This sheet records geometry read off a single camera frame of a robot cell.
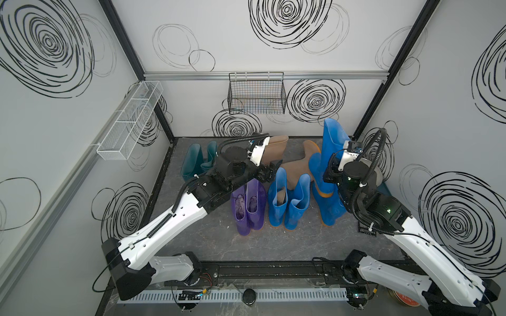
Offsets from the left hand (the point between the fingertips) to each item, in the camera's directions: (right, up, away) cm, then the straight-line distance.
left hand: (273, 155), depth 64 cm
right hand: (+20, -1, +1) cm, 20 cm away
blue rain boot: (+2, -15, +6) cm, 16 cm away
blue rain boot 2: (+7, -17, 0) cm, 19 cm away
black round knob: (-8, -44, -3) cm, 45 cm away
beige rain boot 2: (+14, -7, +32) cm, 35 cm away
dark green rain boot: (-31, -3, +14) cm, 34 cm away
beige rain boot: (+3, +2, +23) cm, 23 cm away
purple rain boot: (-10, -20, -2) cm, 22 cm away
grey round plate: (+58, -10, +37) cm, 70 cm away
